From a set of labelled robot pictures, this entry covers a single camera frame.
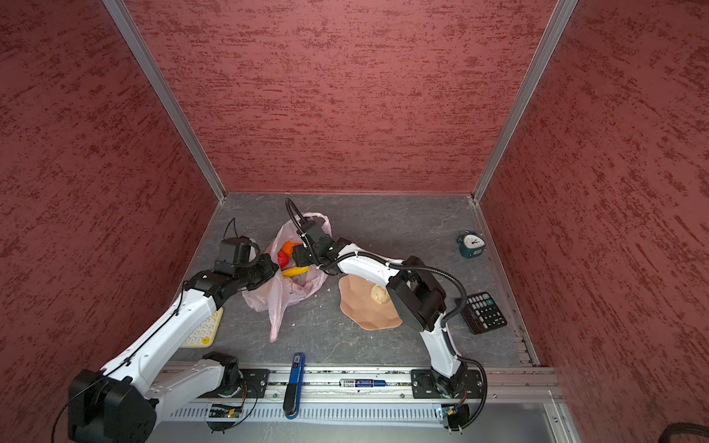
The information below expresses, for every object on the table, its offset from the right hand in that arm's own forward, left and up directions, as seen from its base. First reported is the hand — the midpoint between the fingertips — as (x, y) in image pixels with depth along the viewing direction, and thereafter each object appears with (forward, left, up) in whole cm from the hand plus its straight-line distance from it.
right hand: (300, 258), depth 89 cm
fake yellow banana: (-1, +2, -6) cm, 7 cm away
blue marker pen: (-35, -18, -9) cm, 40 cm away
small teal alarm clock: (+8, -62, -7) cm, 63 cm away
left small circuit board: (-40, +18, -13) cm, 46 cm away
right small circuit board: (-43, -45, -13) cm, 64 cm away
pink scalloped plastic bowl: (-13, -19, -9) cm, 24 cm away
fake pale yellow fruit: (-12, -26, -4) cm, 29 cm away
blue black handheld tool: (-37, -1, -9) cm, 38 cm away
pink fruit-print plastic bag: (-15, +4, +5) cm, 17 cm away
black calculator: (-17, -58, -9) cm, 62 cm away
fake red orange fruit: (+5, +7, -4) cm, 9 cm away
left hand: (-7, +5, +3) cm, 9 cm away
